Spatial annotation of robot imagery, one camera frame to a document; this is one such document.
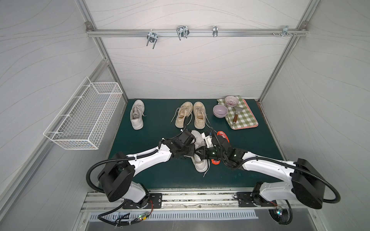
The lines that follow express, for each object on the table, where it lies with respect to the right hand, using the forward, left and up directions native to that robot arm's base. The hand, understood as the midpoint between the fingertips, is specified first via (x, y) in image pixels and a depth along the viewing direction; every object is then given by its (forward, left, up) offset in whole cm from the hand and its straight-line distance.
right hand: (193, 151), depth 77 cm
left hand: (+4, 0, -6) cm, 7 cm away
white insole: (+3, -8, +8) cm, 12 cm away
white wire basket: (+4, +54, +19) cm, 57 cm away
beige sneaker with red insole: (+33, -4, -9) cm, 35 cm away
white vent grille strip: (-28, +7, -14) cm, 32 cm away
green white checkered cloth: (+35, -39, -14) cm, 54 cm away
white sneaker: (-6, -5, -4) cm, 8 cm away
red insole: (+19, -21, -13) cm, 31 cm away
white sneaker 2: (+29, +41, -5) cm, 51 cm away
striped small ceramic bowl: (+52, -30, -12) cm, 61 cm away
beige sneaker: (+33, +7, -5) cm, 34 cm away
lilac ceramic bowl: (+40, -20, -12) cm, 46 cm away
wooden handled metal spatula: (+44, -34, -14) cm, 58 cm away
